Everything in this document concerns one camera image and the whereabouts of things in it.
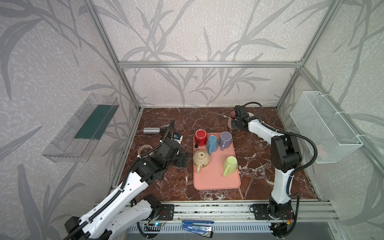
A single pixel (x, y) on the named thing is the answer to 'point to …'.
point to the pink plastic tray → (215, 164)
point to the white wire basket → (317, 119)
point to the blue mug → (212, 144)
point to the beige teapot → (201, 159)
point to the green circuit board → (154, 224)
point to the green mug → (230, 166)
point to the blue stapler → (203, 228)
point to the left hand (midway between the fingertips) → (183, 148)
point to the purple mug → (225, 140)
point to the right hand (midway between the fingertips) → (237, 118)
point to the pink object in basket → (322, 151)
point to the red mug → (200, 137)
